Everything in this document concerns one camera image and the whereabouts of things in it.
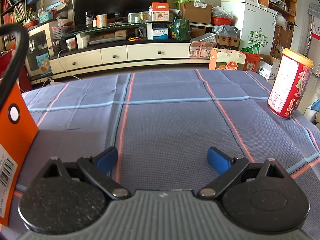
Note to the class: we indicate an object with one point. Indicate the white TV cabinet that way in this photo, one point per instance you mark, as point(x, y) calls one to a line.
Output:
point(155, 52)

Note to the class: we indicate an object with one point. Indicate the red basin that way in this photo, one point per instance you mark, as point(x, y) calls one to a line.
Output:
point(221, 20)

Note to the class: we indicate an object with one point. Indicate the tray of pink papers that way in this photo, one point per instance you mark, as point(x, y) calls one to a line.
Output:
point(201, 47)

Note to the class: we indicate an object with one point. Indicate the orange gift bag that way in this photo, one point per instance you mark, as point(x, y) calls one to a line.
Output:
point(225, 61)

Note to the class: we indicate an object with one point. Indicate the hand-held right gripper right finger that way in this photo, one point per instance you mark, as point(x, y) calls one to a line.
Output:
point(218, 160)

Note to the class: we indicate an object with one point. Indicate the small red gift bag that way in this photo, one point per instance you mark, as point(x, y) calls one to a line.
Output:
point(252, 63)

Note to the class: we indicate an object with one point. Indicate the silver disc player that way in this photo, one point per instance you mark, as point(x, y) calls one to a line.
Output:
point(107, 40)

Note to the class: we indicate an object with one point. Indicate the dark wooden bookshelf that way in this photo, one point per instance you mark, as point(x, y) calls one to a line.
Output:
point(12, 7)

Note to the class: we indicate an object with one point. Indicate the blue plaid tablecloth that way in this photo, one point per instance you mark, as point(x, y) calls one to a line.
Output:
point(170, 120)

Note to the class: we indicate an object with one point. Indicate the white chest freezer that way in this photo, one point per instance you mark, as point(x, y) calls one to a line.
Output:
point(255, 22)

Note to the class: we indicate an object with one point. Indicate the large red bag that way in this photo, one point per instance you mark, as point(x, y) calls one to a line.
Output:
point(25, 80)

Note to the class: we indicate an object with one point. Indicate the white jar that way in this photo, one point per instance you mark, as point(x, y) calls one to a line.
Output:
point(70, 44)

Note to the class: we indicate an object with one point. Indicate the red can with yellow lid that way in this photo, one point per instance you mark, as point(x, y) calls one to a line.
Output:
point(287, 87)

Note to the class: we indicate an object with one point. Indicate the teal plastic basket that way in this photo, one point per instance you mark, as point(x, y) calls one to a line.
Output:
point(46, 17)

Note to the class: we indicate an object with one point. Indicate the green snack bag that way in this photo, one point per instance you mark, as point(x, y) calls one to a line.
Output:
point(180, 28)

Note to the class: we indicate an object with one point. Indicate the glass door side cabinet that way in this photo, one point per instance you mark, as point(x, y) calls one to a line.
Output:
point(40, 47)

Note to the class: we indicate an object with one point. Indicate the orange cardboard box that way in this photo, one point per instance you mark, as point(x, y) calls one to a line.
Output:
point(20, 140)

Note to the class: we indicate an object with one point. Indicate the blue and white box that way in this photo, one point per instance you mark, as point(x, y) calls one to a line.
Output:
point(160, 33)

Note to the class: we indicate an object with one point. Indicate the pink plastic basket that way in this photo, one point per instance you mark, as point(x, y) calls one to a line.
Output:
point(60, 32)

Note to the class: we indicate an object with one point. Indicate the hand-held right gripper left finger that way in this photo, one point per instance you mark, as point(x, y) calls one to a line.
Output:
point(107, 158)

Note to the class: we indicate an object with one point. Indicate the orange and white canister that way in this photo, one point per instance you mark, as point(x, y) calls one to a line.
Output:
point(102, 20)

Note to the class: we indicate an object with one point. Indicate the printed brown cardboard box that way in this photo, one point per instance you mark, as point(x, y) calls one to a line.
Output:
point(228, 42)

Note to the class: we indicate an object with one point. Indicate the white container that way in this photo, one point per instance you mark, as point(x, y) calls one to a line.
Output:
point(82, 41)

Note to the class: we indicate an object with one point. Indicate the white and orange box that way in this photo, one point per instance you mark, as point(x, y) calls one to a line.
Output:
point(160, 12)

